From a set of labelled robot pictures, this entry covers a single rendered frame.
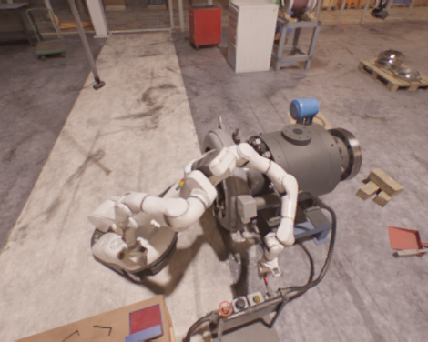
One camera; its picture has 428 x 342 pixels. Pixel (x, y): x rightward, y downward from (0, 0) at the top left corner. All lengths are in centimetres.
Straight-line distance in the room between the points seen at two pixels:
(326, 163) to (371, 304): 108
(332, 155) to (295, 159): 29
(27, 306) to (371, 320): 242
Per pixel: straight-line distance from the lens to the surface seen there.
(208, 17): 670
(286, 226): 121
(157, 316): 147
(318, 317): 207
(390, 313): 230
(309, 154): 176
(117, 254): 183
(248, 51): 531
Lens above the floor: 187
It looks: 43 degrees down
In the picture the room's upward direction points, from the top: straight up
